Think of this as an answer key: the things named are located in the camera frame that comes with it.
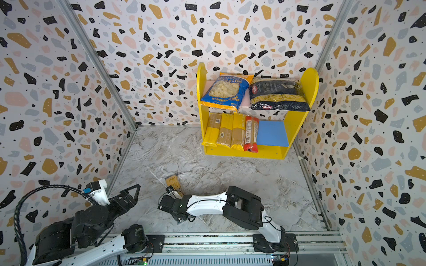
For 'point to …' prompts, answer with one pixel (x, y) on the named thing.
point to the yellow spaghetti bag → (212, 129)
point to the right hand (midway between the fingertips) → (175, 205)
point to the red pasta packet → (251, 134)
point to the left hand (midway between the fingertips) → (135, 190)
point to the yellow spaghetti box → (238, 131)
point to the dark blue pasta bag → (173, 181)
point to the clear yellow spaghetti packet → (225, 134)
